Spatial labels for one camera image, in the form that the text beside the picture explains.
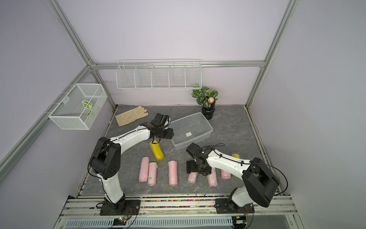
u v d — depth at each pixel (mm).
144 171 826
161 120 756
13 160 520
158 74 992
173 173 822
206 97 943
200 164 610
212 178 792
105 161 488
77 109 820
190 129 1058
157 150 912
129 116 1155
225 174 808
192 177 805
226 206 738
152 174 823
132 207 733
